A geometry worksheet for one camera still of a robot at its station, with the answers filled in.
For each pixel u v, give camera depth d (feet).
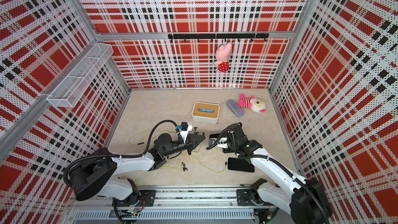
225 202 2.41
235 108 3.51
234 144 1.99
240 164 2.69
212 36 2.88
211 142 2.36
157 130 2.35
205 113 3.42
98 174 1.41
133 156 1.83
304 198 1.27
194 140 2.30
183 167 2.75
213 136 2.60
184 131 2.21
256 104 3.33
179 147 2.22
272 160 1.63
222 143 2.31
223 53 3.05
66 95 2.25
